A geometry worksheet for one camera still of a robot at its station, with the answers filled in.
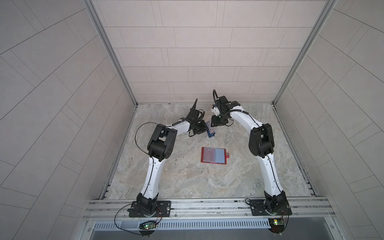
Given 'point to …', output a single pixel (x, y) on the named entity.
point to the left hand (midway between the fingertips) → (211, 126)
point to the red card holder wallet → (213, 155)
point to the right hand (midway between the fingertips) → (213, 124)
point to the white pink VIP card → (211, 129)
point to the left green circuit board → (148, 225)
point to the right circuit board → (277, 225)
